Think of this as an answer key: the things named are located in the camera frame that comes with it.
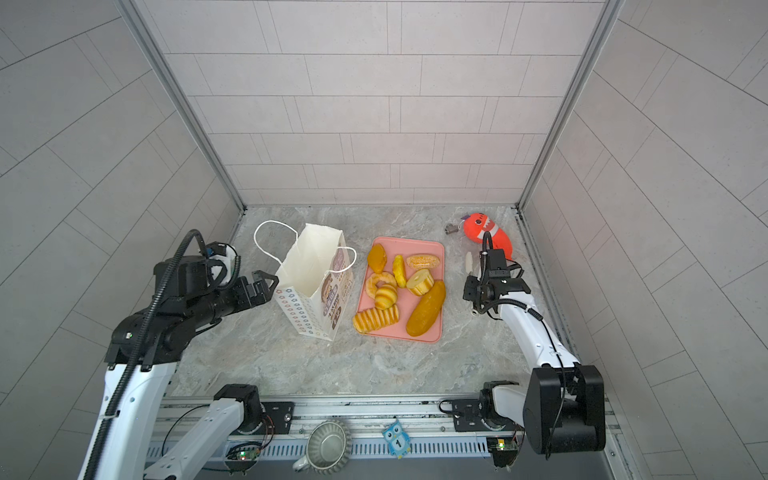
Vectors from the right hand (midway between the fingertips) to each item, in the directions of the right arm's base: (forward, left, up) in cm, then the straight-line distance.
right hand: (470, 287), depth 86 cm
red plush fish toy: (+24, -8, 0) cm, 25 cm away
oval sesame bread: (+11, +12, -1) cm, 17 cm away
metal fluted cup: (-35, +39, -7) cm, 53 cm away
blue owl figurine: (-35, +23, -6) cm, 42 cm away
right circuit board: (-38, -1, -9) cm, 39 cm away
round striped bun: (-1, +25, 0) cm, 25 cm away
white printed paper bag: (+7, +46, -2) cm, 47 cm away
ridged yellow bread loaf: (-6, +29, -3) cm, 30 cm away
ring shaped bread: (+7, +29, -4) cm, 30 cm away
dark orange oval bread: (+14, +27, -2) cm, 31 cm away
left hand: (-6, +49, +20) cm, 54 cm away
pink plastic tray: (+3, +19, -5) cm, 20 cm away
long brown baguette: (-5, +13, -2) cm, 14 cm away
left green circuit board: (-36, +57, -4) cm, 68 cm away
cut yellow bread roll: (+3, +14, 0) cm, 15 cm away
